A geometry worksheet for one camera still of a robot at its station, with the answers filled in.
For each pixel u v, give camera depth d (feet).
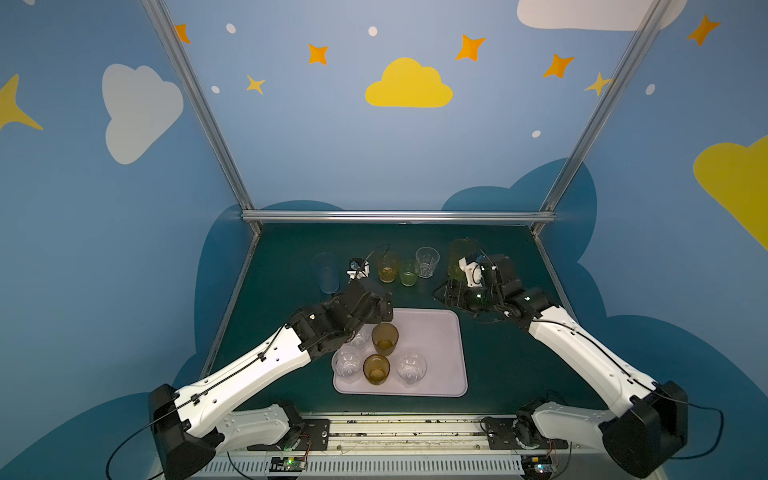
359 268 2.06
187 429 1.24
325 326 1.61
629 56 2.51
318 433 2.45
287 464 2.31
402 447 2.41
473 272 2.27
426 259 3.52
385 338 2.82
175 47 2.42
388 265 3.53
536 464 2.34
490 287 2.02
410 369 2.76
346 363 2.82
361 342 2.90
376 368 2.76
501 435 2.42
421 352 2.85
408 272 3.50
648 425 1.27
